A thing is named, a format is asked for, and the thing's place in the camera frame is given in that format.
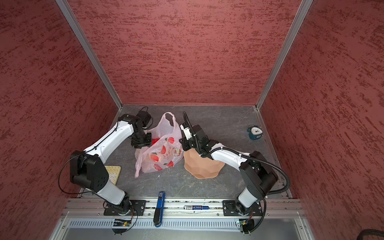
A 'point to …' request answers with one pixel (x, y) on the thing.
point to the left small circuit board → (119, 223)
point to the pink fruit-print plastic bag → (166, 149)
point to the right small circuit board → (246, 225)
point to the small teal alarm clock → (255, 133)
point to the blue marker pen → (195, 207)
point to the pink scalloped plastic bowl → (200, 167)
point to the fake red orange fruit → (154, 141)
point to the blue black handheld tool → (158, 212)
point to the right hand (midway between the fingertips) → (179, 143)
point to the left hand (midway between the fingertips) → (146, 148)
